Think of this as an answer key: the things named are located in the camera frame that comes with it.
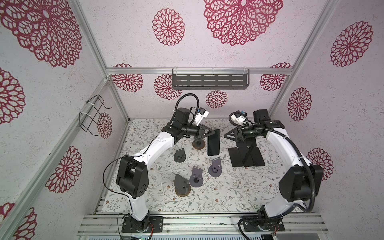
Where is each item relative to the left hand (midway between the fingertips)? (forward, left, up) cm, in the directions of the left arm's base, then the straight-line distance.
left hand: (212, 134), depth 77 cm
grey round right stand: (-9, -3, -22) cm, 24 cm away
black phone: (-5, -1, -5) cm, 7 cm away
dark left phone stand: (+1, +18, -22) cm, 29 cm away
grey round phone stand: (-14, +8, -25) cm, 30 cm away
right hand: (+2, -9, -2) cm, 9 cm away
